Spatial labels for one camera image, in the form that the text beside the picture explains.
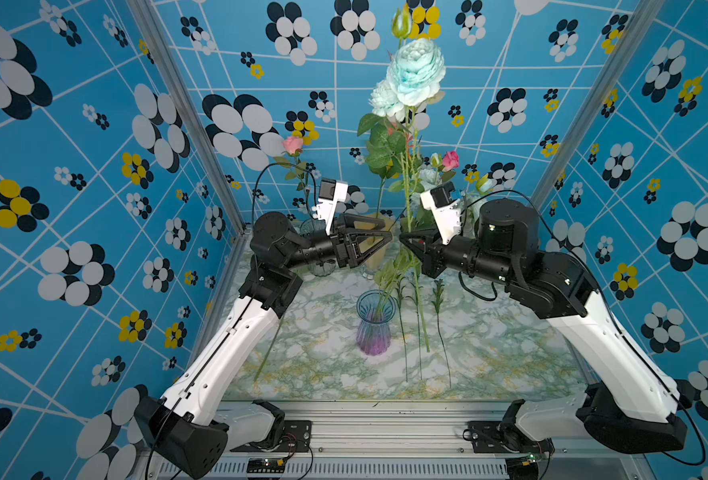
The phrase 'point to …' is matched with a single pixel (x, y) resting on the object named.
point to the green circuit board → (266, 465)
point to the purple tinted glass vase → (375, 309)
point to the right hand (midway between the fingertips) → (408, 233)
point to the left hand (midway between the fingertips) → (389, 231)
